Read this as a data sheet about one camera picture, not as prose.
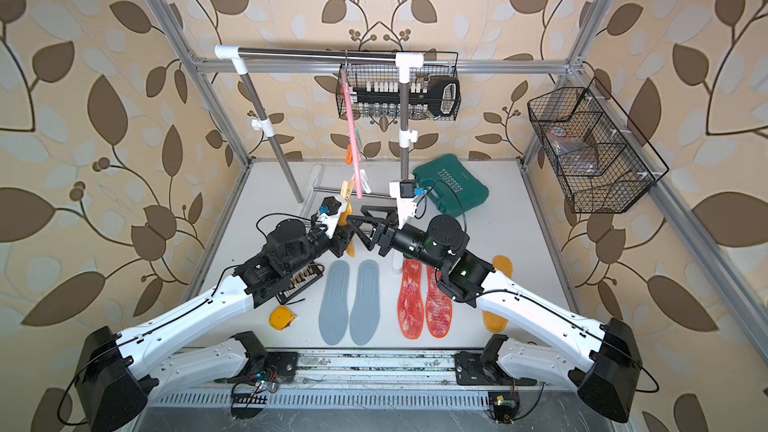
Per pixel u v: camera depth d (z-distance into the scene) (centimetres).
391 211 61
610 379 37
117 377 38
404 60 57
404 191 54
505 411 71
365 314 83
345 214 62
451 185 107
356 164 59
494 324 81
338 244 64
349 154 59
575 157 71
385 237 53
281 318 81
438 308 84
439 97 84
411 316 82
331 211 60
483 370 65
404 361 76
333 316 82
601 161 73
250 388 72
